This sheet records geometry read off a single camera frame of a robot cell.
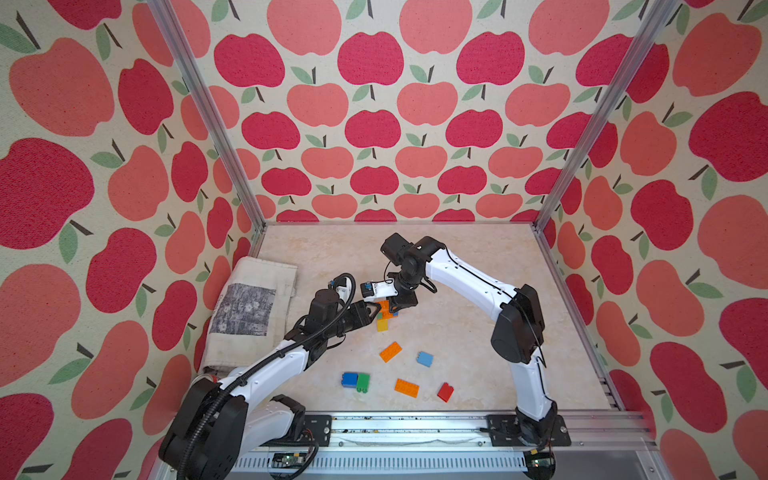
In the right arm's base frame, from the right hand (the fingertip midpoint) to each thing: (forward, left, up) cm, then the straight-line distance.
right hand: (393, 304), depth 86 cm
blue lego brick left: (-19, +10, -10) cm, 24 cm away
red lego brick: (-20, -16, -11) cm, 28 cm away
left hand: (-5, +4, +2) cm, 6 cm away
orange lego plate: (-3, +2, +2) cm, 4 cm away
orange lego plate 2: (-10, 0, -10) cm, 15 cm away
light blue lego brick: (-11, -11, -12) cm, 19 cm away
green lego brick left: (-20, +7, -9) cm, 23 cm away
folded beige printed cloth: (-4, +44, -5) cm, 44 cm away
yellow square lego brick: (-3, +3, -7) cm, 9 cm away
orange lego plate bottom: (-19, -5, -11) cm, 23 cm away
